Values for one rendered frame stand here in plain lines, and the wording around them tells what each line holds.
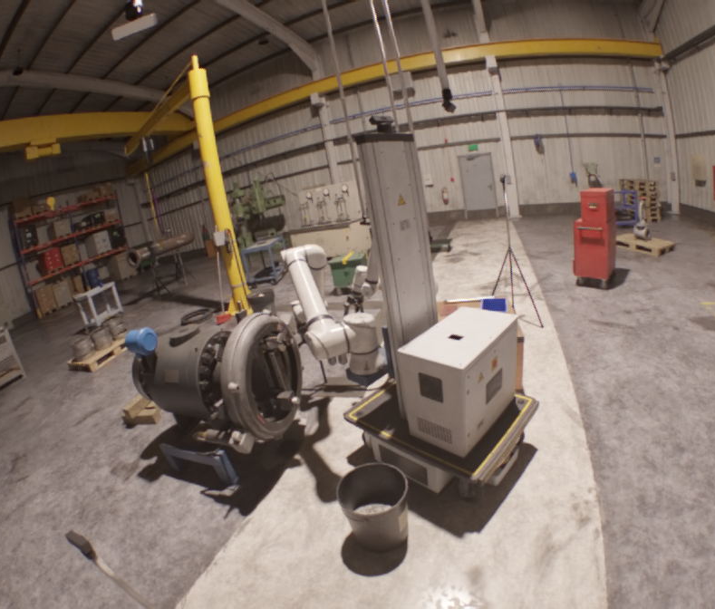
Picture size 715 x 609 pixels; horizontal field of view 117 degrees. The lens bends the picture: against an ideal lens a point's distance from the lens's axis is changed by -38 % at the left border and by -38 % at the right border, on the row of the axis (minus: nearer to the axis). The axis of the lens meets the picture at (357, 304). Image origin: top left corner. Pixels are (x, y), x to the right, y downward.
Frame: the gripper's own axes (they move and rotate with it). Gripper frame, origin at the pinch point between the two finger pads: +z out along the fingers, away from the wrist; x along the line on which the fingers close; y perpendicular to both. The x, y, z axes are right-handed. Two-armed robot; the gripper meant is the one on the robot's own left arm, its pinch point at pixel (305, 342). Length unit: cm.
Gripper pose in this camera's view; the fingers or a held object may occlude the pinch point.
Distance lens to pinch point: 273.3
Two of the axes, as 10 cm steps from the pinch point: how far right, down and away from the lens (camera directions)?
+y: 6.8, -3.5, 6.5
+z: 1.7, 9.3, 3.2
